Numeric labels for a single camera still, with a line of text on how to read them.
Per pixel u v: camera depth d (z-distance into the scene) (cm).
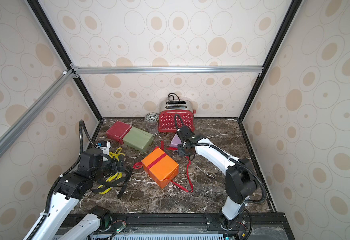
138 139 101
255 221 76
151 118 117
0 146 53
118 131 103
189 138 63
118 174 90
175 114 100
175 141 99
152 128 110
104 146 62
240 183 45
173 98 110
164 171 82
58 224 43
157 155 87
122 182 87
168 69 99
